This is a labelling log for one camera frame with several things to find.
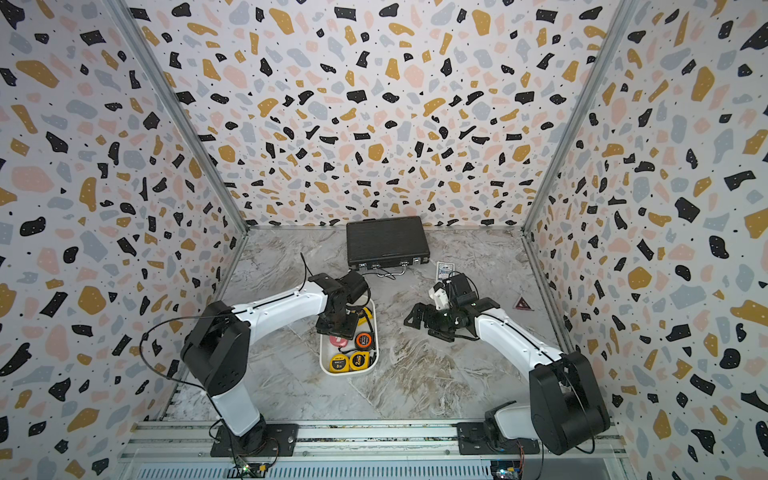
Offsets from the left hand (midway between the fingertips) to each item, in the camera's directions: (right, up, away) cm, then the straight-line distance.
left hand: (348, 333), depth 87 cm
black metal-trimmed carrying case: (+9, +28, +29) cm, 42 cm away
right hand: (+20, +3, -3) cm, 20 cm away
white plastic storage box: (-6, -4, -1) cm, 8 cm away
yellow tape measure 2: (-2, -7, -3) cm, 8 cm away
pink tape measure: (-2, -2, -2) cm, 4 cm away
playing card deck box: (+30, +18, +19) cm, 40 cm away
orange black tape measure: (+4, -2, 0) cm, 5 cm away
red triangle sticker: (+56, +6, +13) cm, 58 cm away
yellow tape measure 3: (+4, -7, -3) cm, 8 cm away
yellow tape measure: (+4, +3, +5) cm, 7 cm away
